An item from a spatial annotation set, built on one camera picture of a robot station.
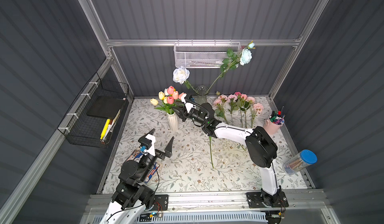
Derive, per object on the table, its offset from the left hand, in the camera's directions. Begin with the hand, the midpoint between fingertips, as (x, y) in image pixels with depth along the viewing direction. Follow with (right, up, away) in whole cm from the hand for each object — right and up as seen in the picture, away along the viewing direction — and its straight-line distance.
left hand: (162, 135), depth 63 cm
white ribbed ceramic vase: (0, +4, +28) cm, 28 cm away
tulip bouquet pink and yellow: (+1, +17, +13) cm, 21 cm away
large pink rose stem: (+56, +19, +49) cm, 77 cm away
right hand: (+3, +14, +14) cm, 20 cm away
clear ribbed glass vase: (+19, +24, +36) cm, 47 cm away
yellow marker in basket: (-29, +2, +8) cm, 30 cm away
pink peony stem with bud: (+32, +18, +49) cm, 61 cm away
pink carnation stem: (+42, +20, +52) cm, 70 cm away
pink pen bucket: (+63, +4, +28) cm, 69 cm away
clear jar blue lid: (+64, -14, +7) cm, 66 cm away
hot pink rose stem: (+48, +24, +56) cm, 78 cm away
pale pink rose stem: (+60, +13, +46) cm, 76 cm away
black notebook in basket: (-32, +13, +13) cm, 37 cm away
